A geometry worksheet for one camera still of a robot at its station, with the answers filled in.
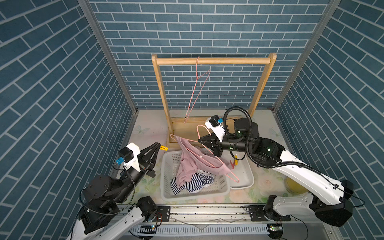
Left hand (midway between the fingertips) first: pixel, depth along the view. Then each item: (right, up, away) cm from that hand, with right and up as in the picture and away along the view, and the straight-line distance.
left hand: (163, 145), depth 51 cm
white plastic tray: (+37, -19, +36) cm, 55 cm away
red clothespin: (+33, -18, +39) cm, 54 cm away
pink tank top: (+10, -9, +21) cm, 25 cm away
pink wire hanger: (+13, +36, +56) cm, 68 cm away
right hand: (+14, +1, +8) cm, 16 cm away
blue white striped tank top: (+12, -22, +26) cm, 36 cm away
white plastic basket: (+24, -28, +31) cm, 48 cm away
